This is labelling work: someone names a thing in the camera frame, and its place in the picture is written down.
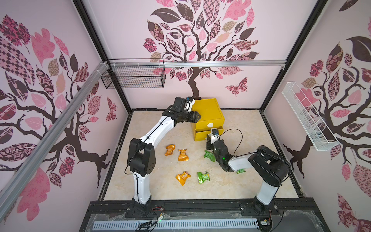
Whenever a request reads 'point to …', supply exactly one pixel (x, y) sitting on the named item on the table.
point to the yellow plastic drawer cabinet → (211, 117)
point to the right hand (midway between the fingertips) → (209, 135)
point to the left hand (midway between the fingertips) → (195, 118)
